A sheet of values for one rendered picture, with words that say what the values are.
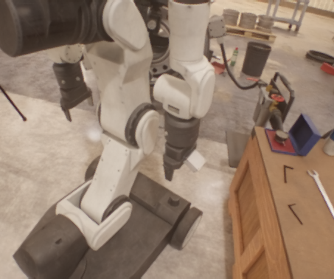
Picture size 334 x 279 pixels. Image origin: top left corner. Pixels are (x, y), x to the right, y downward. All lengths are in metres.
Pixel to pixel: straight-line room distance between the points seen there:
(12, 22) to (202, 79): 0.33
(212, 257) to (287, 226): 0.50
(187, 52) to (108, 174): 0.54
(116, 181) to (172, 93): 0.42
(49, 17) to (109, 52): 0.24
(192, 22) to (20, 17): 0.27
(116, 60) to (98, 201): 0.49
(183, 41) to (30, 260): 0.70
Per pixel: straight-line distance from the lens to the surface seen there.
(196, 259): 1.19
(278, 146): 1.10
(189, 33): 0.44
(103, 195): 0.88
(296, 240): 0.79
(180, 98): 0.52
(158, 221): 1.05
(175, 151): 0.61
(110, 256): 0.97
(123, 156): 0.81
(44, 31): 0.46
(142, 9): 1.51
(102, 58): 0.65
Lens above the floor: 1.04
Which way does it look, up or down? 37 degrees down
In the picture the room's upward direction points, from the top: 9 degrees clockwise
